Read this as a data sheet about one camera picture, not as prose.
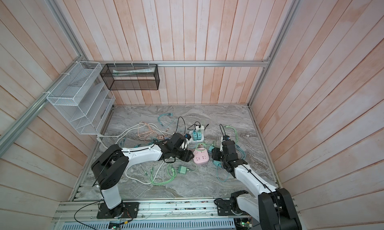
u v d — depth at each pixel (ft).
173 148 2.31
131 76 3.41
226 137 2.59
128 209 2.39
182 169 2.81
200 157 2.90
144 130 3.42
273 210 1.34
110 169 1.63
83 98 2.41
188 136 2.69
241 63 3.19
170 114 3.75
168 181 2.73
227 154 2.21
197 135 3.11
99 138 3.31
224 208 2.40
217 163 2.83
